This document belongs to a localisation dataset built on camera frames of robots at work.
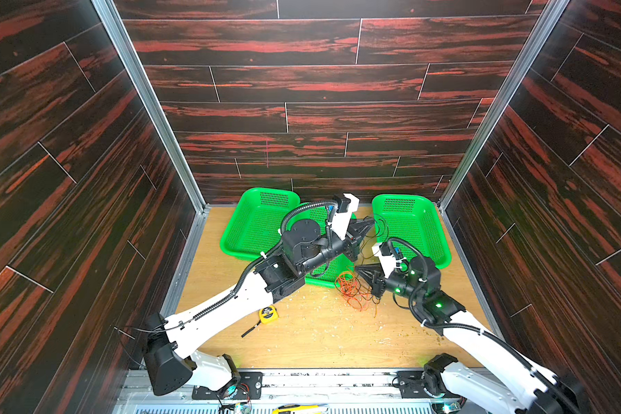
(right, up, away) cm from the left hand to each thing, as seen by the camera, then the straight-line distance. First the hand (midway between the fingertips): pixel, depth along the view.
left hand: (373, 223), depth 58 cm
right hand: (+1, -12, +18) cm, 22 cm away
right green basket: (+33, +2, +57) cm, 66 cm away
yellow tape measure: (-29, -30, +28) cm, 51 cm away
